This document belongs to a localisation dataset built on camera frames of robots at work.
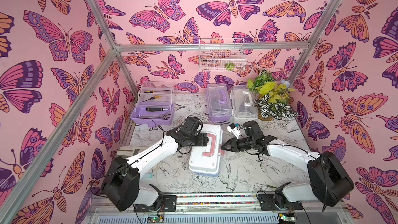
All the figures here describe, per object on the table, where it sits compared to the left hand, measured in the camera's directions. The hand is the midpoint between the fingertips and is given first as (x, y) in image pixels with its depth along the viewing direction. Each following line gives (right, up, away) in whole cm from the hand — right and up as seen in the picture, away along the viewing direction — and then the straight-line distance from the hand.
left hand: (204, 139), depth 84 cm
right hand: (+10, -3, -3) cm, 11 cm away
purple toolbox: (-35, +20, +25) cm, 47 cm away
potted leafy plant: (+38, +21, +1) cm, 43 cm away
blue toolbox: (+1, -9, -8) cm, 12 cm away
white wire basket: (+11, +50, +11) cm, 52 cm away
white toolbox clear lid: (+26, +21, +22) cm, 39 cm away
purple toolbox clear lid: (+9, +20, +16) cm, 27 cm away
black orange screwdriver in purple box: (-35, +16, +26) cm, 46 cm away
